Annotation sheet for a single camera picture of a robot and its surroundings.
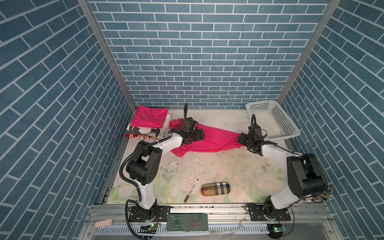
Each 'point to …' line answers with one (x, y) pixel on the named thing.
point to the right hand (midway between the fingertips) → (241, 136)
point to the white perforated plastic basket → (275, 121)
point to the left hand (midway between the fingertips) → (200, 135)
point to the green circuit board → (187, 222)
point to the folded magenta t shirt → (149, 117)
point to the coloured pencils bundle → (329, 196)
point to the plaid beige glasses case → (215, 189)
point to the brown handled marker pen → (187, 197)
